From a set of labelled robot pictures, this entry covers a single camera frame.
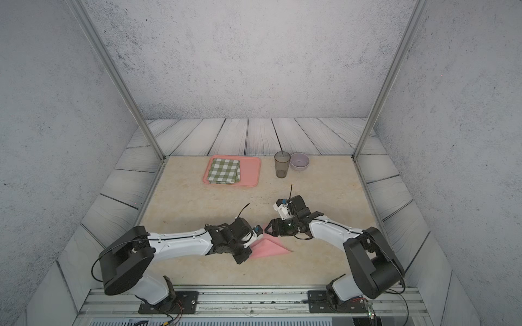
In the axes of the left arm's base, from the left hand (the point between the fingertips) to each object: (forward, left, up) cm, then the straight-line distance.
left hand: (253, 255), depth 83 cm
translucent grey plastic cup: (+42, -14, +11) cm, 46 cm away
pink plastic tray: (+50, +3, -3) cm, 50 cm away
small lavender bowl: (+50, -25, +2) cm, 56 cm away
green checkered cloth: (+46, +17, 0) cm, 49 cm away
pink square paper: (+3, -6, +2) cm, 7 cm away
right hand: (+8, -8, +5) cm, 12 cm away
